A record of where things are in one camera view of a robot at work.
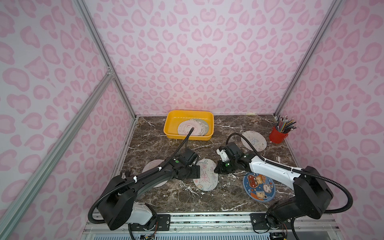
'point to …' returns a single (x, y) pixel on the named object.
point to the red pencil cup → (276, 136)
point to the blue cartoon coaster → (259, 187)
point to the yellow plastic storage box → (178, 123)
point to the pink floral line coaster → (208, 180)
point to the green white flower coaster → (205, 127)
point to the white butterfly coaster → (257, 139)
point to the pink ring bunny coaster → (185, 126)
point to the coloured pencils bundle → (284, 125)
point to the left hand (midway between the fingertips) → (196, 173)
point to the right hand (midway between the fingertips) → (215, 171)
